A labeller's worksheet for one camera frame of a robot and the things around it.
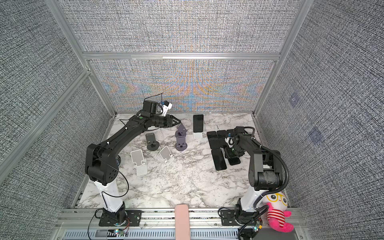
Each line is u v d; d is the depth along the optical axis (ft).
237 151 2.62
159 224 2.40
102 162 1.61
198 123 3.29
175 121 2.74
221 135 3.47
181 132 3.35
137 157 2.80
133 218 2.41
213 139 3.41
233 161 2.93
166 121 2.52
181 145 3.17
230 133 2.88
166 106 2.61
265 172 1.58
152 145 3.25
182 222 2.34
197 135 3.49
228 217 2.40
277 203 2.35
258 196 1.74
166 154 3.00
